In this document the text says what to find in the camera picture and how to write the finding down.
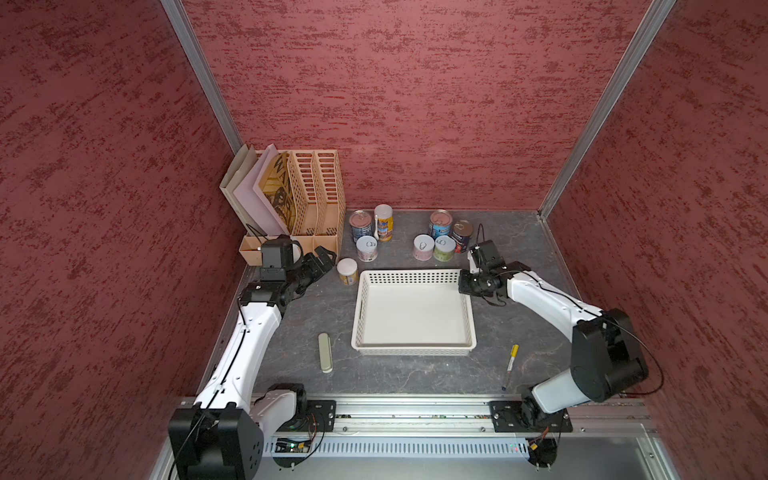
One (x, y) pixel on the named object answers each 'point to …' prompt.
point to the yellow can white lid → (347, 270)
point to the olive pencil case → (325, 352)
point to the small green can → (444, 248)
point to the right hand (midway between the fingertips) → (460, 290)
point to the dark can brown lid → (462, 231)
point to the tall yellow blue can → (384, 222)
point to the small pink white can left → (367, 248)
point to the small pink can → (423, 245)
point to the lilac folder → (249, 198)
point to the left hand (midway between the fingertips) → (325, 269)
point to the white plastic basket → (418, 312)
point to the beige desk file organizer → (318, 197)
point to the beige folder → (236, 171)
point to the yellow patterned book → (283, 186)
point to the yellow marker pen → (514, 353)
